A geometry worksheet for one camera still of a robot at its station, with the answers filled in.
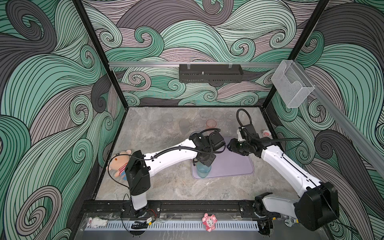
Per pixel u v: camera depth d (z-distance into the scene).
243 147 0.68
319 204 0.38
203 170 0.86
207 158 0.66
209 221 0.67
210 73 0.97
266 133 1.00
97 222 0.68
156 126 1.08
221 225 0.70
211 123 1.03
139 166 0.48
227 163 0.85
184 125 1.13
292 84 0.79
